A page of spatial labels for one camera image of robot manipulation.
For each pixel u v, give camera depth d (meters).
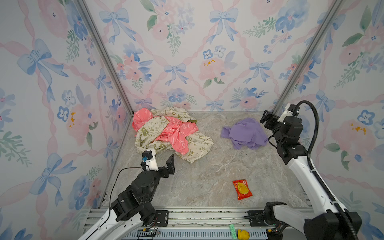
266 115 0.67
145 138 0.94
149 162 0.57
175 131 0.97
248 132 1.03
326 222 0.37
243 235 0.68
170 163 0.60
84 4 0.69
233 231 0.70
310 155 0.51
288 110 0.62
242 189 0.82
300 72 0.93
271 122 0.66
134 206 0.49
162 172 0.60
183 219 0.75
